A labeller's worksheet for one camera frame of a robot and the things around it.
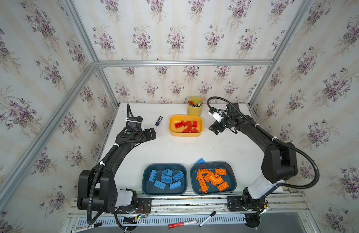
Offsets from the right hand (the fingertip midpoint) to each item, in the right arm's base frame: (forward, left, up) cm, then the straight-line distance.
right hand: (213, 122), depth 91 cm
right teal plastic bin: (-31, -6, -13) cm, 34 cm away
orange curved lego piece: (-31, +2, -13) cm, 34 cm away
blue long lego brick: (-30, +30, -12) cm, 44 cm away
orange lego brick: (-26, +8, -13) cm, 30 cm away
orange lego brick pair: (-27, -3, -14) cm, 30 cm away
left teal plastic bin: (-34, +40, -14) cm, 54 cm away
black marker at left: (-51, +63, -13) cm, 82 cm away
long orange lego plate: (-33, +10, -12) cm, 37 cm away
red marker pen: (-52, +27, -14) cm, 60 cm away
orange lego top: (-35, -2, -14) cm, 37 cm away
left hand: (-7, +40, 0) cm, 41 cm away
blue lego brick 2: (-28, +38, -12) cm, 49 cm away
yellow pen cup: (+18, +10, -2) cm, 21 cm away
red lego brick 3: (+2, +17, -12) cm, 21 cm away
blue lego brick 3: (-34, +25, -12) cm, 44 cm away
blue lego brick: (-33, +33, -14) cm, 49 cm away
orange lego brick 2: (-28, +5, -13) cm, 31 cm away
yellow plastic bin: (+8, +17, -13) cm, 23 cm away
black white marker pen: (-47, +6, -14) cm, 49 cm away
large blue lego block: (-28, +23, -13) cm, 39 cm away
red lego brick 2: (+10, +15, -13) cm, 22 cm away
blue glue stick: (+12, +37, -12) cm, 41 cm away
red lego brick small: (+8, +11, -11) cm, 17 cm away
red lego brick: (+7, +23, -12) cm, 27 cm away
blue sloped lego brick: (-27, +29, -11) cm, 41 cm away
